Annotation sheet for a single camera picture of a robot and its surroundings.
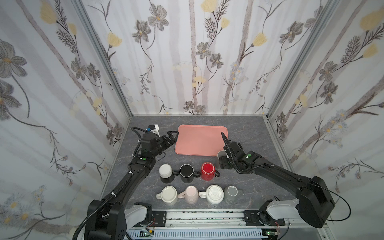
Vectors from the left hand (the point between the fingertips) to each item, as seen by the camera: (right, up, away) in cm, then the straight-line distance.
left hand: (172, 131), depth 80 cm
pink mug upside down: (+10, -32, -6) cm, 34 cm away
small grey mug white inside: (+30, -31, -6) cm, 43 cm away
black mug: (+8, -23, +2) cm, 24 cm away
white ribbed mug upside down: (+22, -32, -5) cm, 39 cm away
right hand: (+27, -15, +4) cm, 32 cm away
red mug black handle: (+20, -23, +2) cm, 30 cm away
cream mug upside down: (-1, -32, -5) cm, 33 cm away
